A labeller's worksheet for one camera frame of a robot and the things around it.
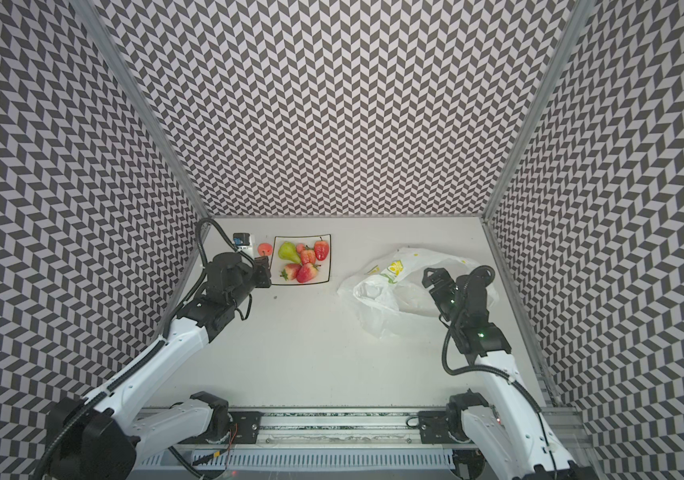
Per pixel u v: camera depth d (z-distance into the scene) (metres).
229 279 0.59
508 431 0.42
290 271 0.97
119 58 0.79
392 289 0.84
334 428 0.74
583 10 0.66
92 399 0.40
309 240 1.07
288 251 1.02
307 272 0.96
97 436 0.37
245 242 0.68
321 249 1.04
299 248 1.05
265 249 0.81
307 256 1.02
